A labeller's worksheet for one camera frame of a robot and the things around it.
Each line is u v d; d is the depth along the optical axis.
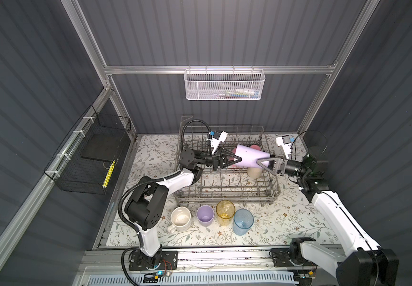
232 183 0.99
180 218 0.84
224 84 1.24
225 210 0.74
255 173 0.89
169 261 0.72
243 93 0.91
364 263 0.38
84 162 0.72
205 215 0.85
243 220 0.75
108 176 0.68
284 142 0.63
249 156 0.66
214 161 0.63
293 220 0.84
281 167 0.59
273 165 0.59
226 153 0.66
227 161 0.67
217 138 0.64
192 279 0.77
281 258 0.74
